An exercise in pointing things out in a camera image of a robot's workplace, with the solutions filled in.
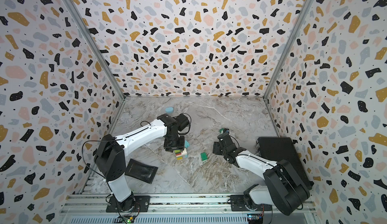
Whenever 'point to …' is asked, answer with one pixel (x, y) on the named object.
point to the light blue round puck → (169, 110)
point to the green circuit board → (129, 219)
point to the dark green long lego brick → (221, 130)
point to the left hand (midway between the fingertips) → (182, 150)
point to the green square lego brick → (203, 156)
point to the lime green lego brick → (180, 157)
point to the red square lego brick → (178, 154)
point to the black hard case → (283, 148)
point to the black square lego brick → (179, 153)
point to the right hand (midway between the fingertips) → (217, 145)
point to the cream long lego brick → (184, 152)
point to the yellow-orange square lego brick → (179, 158)
